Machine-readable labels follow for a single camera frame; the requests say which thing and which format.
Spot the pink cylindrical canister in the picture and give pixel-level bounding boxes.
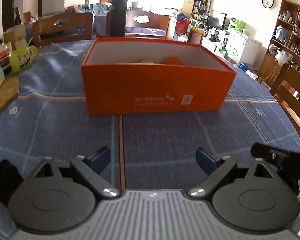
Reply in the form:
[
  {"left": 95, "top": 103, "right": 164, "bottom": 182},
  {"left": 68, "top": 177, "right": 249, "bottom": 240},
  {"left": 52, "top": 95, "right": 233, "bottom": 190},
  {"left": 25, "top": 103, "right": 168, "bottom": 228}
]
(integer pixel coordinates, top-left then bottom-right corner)
[{"left": 187, "top": 28, "right": 205, "bottom": 45}]

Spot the round wall clock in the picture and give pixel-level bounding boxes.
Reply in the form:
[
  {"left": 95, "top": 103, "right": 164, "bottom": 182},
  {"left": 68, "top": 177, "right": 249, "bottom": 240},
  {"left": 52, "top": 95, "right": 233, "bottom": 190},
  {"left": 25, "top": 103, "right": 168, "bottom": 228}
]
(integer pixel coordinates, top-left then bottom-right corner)
[{"left": 262, "top": 0, "right": 274, "bottom": 9}]

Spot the green yellow mug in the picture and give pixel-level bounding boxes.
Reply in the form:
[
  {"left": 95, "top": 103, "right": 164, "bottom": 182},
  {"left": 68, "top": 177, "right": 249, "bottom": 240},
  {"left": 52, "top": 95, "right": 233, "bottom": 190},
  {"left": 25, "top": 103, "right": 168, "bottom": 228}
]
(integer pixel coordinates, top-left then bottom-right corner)
[{"left": 9, "top": 46, "right": 38, "bottom": 74}]

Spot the red basket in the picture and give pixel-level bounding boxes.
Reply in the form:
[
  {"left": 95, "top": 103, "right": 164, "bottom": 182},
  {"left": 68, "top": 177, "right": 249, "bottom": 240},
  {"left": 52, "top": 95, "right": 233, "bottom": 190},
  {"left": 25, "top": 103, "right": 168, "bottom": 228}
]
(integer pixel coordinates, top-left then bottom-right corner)
[{"left": 175, "top": 18, "right": 190, "bottom": 35}]

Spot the dark pill bottle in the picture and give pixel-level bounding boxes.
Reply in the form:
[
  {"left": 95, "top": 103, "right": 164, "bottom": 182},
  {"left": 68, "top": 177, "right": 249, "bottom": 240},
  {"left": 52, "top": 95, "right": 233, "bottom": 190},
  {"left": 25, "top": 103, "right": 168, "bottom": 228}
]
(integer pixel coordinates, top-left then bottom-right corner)
[{"left": 0, "top": 38, "right": 12, "bottom": 76}]

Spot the orange cardboard box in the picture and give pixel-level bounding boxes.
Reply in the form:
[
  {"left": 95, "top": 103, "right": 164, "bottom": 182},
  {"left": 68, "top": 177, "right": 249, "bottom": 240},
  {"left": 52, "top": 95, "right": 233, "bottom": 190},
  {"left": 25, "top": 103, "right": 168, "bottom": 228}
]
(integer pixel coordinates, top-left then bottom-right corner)
[{"left": 81, "top": 37, "right": 236, "bottom": 116}]

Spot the wooden bookshelf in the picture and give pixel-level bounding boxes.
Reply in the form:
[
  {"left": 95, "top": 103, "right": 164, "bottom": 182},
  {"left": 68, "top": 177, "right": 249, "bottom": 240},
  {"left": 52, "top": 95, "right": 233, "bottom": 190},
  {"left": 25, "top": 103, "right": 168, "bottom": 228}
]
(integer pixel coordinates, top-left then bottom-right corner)
[{"left": 260, "top": 0, "right": 300, "bottom": 87}]

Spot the wooden chair right side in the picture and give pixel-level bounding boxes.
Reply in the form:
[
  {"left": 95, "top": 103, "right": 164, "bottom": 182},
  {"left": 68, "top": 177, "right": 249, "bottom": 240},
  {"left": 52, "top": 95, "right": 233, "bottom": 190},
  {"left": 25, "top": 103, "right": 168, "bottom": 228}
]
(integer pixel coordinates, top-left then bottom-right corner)
[{"left": 269, "top": 63, "right": 300, "bottom": 143}]

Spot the orange tangerine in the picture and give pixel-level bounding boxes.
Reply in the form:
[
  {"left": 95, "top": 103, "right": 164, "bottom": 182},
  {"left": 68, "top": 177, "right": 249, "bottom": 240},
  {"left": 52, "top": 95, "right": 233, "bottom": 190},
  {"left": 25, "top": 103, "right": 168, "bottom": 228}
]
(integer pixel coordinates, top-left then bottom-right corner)
[{"left": 164, "top": 56, "right": 183, "bottom": 66}]

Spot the wooden chair left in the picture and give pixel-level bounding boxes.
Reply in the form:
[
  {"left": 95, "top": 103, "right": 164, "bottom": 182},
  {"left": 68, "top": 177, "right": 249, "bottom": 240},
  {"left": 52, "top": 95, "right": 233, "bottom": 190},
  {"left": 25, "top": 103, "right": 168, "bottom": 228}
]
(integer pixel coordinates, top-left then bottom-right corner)
[{"left": 32, "top": 12, "right": 94, "bottom": 47}]

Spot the blue plaid tablecloth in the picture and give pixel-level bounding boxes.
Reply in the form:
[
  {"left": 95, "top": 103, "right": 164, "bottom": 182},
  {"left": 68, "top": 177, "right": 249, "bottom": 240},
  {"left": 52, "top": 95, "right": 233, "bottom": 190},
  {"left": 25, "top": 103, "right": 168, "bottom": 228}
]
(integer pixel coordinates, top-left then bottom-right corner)
[{"left": 0, "top": 41, "right": 300, "bottom": 190}]

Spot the black tall thermos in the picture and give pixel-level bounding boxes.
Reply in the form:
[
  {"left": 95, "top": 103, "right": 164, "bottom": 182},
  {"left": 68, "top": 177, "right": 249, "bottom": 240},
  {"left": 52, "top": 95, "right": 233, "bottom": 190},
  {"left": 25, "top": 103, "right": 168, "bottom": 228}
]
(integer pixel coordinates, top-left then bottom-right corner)
[{"left": 110, "top": 0, "right": 128, "bottom": 37}]

